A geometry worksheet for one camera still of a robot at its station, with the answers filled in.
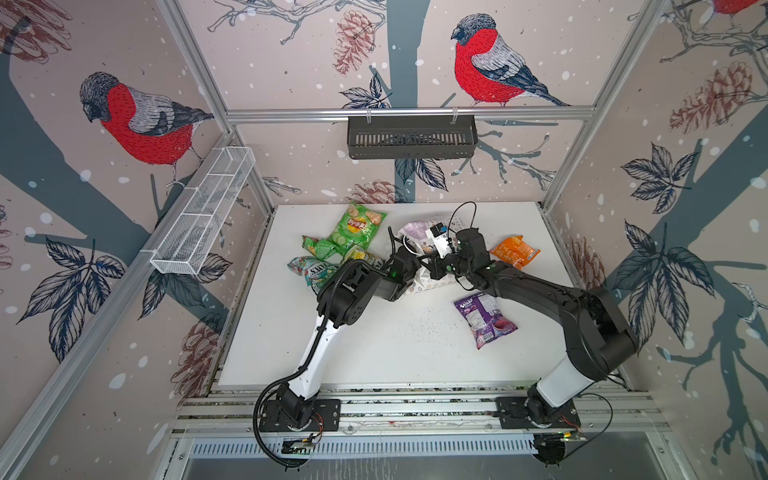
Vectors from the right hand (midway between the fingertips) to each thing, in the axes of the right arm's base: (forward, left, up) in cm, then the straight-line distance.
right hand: (418, 261), depth 88 cm
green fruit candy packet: (+8, +21, -6) cm, 23 cm away
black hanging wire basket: (+43, +2, +15) cm, 46 cm away
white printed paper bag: (0, -3, +10) cm, 11 cm away
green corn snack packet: (+11, +29, -8) cm, 32 cm away
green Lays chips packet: (+19, +22, -6) cm, 30 cm away
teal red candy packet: (0, +33, -7) cm, 34 cm away
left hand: (+8, -10, -7) cm, 14 cm away
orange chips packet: (+12, -34, -10) cm, 38 cm away
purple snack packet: (-13, -19, -10) cm, 26 cm away
